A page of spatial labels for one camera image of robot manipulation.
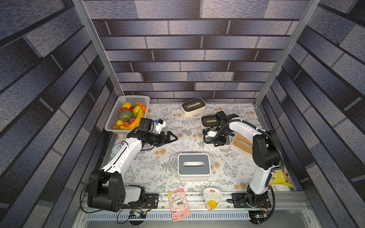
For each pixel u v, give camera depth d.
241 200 0.73
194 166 0.74
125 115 1.01
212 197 0.67
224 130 0.79
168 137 0.72
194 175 0.73
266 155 0.50
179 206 0.71
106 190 0.40
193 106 1.11
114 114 1.03
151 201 0.73
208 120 1.04
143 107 1.08
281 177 0.78
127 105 1.11
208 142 0.71
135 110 1.04
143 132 0.66
